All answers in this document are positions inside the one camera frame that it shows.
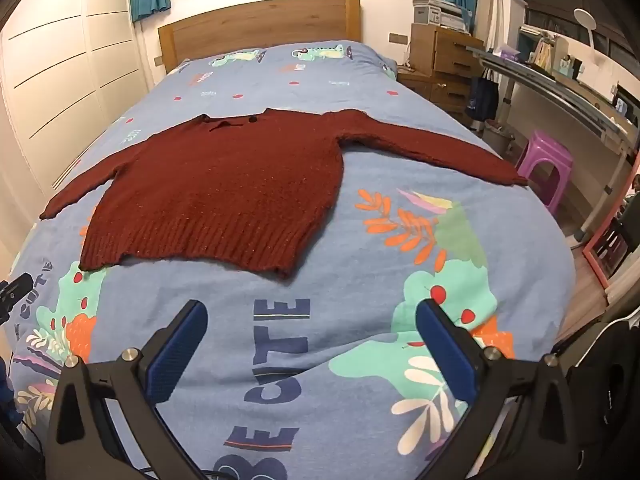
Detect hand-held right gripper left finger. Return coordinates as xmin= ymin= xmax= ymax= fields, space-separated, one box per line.
xmin=46 ymin=300 xmax=221 ymax=480

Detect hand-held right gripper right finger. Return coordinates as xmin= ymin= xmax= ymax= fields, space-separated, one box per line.
xmin=415 ymin=297 xmax=589 ymax=480

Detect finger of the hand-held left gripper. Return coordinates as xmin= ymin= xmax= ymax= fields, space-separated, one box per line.
xmin=0 ymin=272 xmax=34 ymax=326

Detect dark red knit sweater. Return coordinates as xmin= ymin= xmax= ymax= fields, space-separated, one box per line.
xmin=40 ymin=108 xmax=530 ymax=281

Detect person's left hand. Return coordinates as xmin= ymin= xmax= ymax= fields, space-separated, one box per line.
xmin=0 ymin=357 xmax=17 ymax=413

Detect printed blue blanket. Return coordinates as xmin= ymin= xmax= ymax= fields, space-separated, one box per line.
xmin=9 ymin=39 xmax=577 ymax=480

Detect black chair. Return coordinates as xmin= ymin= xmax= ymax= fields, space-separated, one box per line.
xmin=550 ymin=305 xmax=640 ymax=480

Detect pink framed mirror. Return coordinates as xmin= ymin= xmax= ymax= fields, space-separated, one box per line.
xmin=582 ymin=157 xmax=640 ymax=291

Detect purple plastic stool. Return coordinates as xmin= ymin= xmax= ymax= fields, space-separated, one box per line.
xmin=515 ymin=129 xmax=575 ymax=217

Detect white wardrobe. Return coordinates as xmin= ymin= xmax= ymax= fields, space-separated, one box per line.
xmin=0 ymin=0 xmax=173 ymax=241

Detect navy tote bag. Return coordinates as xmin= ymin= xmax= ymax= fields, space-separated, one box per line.
xmin=464 ymin=67 xmax=501 ymax=122

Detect grey tilting desk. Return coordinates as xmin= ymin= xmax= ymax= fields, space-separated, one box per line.
xmin=466 ymin=42 xmax=640 ymax=251

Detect wooden drawer cabinet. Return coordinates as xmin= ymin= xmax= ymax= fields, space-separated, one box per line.
xmin=397 ymin=23 xmax=485 ymax=113

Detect wooden headboard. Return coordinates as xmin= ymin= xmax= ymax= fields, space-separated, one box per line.
xmin=158 ymin=0 xmax=362 ymax=73

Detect white printer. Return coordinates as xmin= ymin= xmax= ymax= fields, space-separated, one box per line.
xmin=412 ymin=0 xmax=473 ymax=31

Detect white desk lamp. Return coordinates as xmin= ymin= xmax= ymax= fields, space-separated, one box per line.
xmin=573 ymin=8 xmax=601 ymax=68

